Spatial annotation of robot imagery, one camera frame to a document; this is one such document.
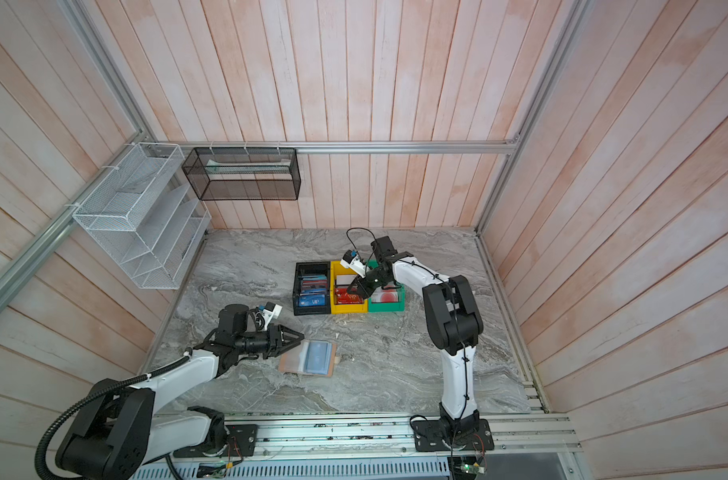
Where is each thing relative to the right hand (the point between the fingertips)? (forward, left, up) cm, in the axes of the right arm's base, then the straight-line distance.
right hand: (350, 288), depth 96 cm
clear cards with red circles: (0, -11, -3) cm, 12 cm away
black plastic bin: (+13, +15, -7) cm, 22 cm away
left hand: (-21, +12, +3) cm, 25 cm away
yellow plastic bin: (+8, +5, +1) cm, 9 cm away
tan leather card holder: (-22, +11, -4) cm, 24 cm away
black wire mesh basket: (+36, +39, +19) cm, 56 cm away
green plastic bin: (-5, -12, -4) cm, 14 cm away
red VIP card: (-2, +3, -2) cm, 4 cm away
